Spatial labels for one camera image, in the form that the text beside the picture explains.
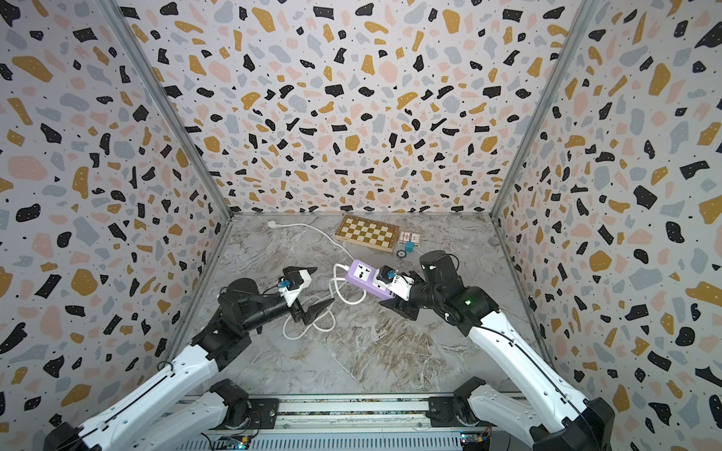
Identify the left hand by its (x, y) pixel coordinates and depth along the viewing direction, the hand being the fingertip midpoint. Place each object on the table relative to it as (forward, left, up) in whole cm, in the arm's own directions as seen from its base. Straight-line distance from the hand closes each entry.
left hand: (324, 282), depth 70 cm
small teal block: (+33, -27, -28) cm, 51 cm away
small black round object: (+29, -23, -27) cm, 46 cm away
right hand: (-1, -16, -3) cm, 16 cm away
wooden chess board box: (+38, -10, -24) cm, 46 cm away
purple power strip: (-1, -10, +5) cm, 11 cm away
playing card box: (+37, -27, -25) cm, 52 cm away
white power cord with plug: (+44, +29, -25) cm, 58 cm away
